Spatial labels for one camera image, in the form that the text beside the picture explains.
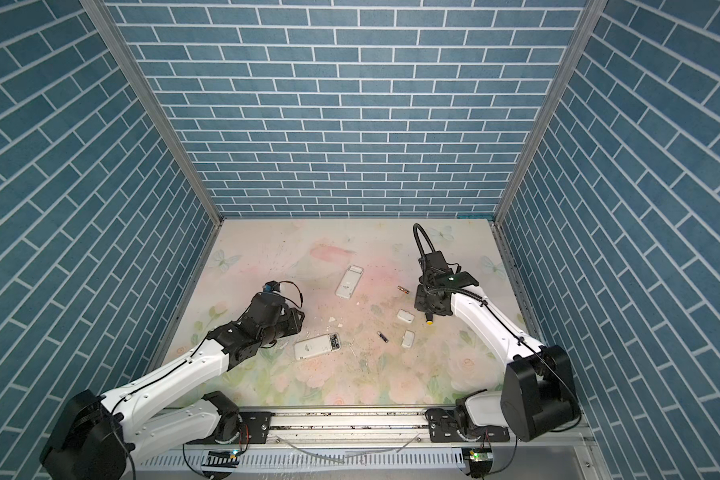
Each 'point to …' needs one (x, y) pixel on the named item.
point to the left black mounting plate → (254, 429)
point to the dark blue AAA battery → (382, 336)
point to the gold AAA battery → (404, 290)
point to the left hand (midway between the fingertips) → (304, 316)
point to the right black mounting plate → (444, 426)
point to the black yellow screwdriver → (429, 318)
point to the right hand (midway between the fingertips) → (422, 299)
